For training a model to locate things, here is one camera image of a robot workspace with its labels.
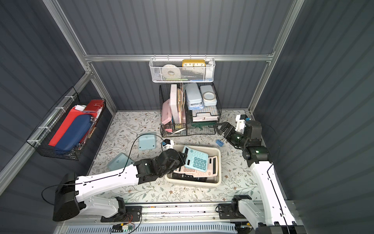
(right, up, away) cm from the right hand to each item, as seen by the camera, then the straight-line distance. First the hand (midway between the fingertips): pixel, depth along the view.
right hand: (222, 132), depth 72 cm
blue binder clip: (+5, -9, +29) cm, 30 cm away
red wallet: (-70, +14, +8) cm, 72 cm away
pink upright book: (-26, +17, +17) cm, 36 cm away
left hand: (-17, -13, 0) cm, 21 cm away
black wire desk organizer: (-2, +11, +19) cm, 22 cm away
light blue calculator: (-13, -15, +2) cm, 20 cm away
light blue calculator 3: (-60, -19, +18) cm, 65 cm away
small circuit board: (-51, -47, -2) cm, 69 cm away
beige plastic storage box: (-3, -29, +11) cm, 31 cm away
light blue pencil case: (-14, +22, +22) cm, 34 cm away
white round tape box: (-4, +24, +26) cm, 35 cm away
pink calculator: (-4, -21, +5) cm, 22 cm away
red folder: (-79, +4, 0) cm, 79 cm away
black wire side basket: (-80, 0, -10) cm, 81 cm away
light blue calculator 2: (-47, -8, +29) cm, 56 cm away
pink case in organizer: (-33, +11, +29) cm, 45 cm away
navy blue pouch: (-72, -1, -3) cm, 72 cm away
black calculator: (-18, -26, +10) cm, 33 cm away
